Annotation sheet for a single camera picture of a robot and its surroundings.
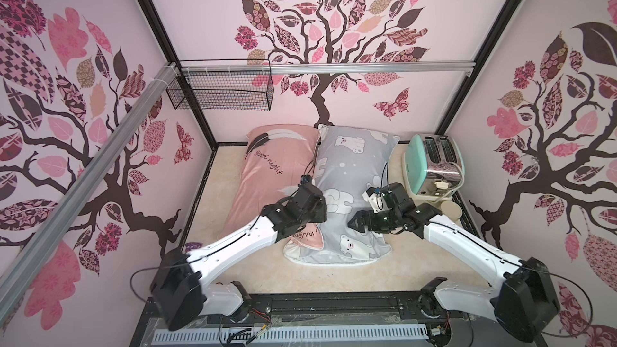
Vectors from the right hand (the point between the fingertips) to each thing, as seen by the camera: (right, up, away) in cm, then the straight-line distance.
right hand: (356, 223), depth 79 cm
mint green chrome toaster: (+32, +20, +9) cm, 39 cm away
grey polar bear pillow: (0, +21, +16) cm, 27 cm away
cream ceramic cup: (+38, +3, +9) cm, 39 cm away
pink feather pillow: (-29, +22, +15) cm, 39 cm away
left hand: (-12, +4, 0) cm, 13 cm away
